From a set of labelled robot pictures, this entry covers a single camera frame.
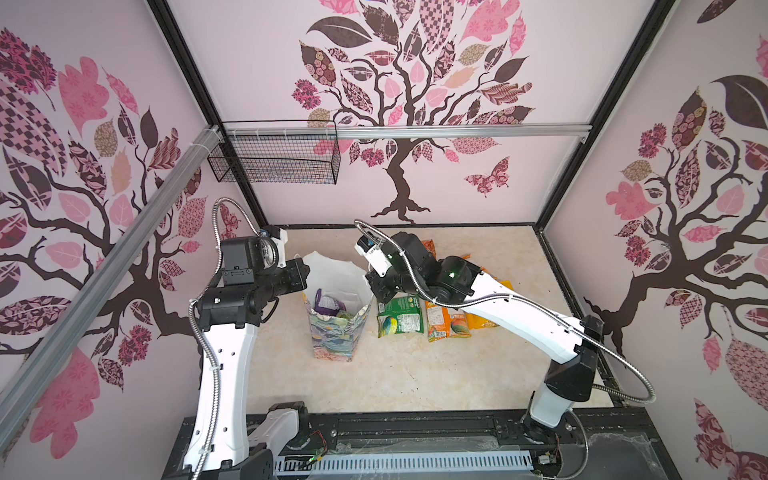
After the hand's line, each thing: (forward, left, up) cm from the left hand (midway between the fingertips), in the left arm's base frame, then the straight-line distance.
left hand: (309, 274), depth 68 cm
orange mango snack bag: (+1, -35, -28) cm, 45 cm away
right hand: (+1, -14, 0) cm, 14 cm away
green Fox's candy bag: (+2, -5, -23) cm, 24 cm away
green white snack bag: (+4, -23, -27) cm, 36 cm away
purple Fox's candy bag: (+4, 0, -23) cm, 23 cm away
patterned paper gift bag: (-9, -5, -15) cm, 18 cm away
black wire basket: (+46, +9, +3) cm, 47 cm away
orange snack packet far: (+34, -35, -30) cm, 57 cm away
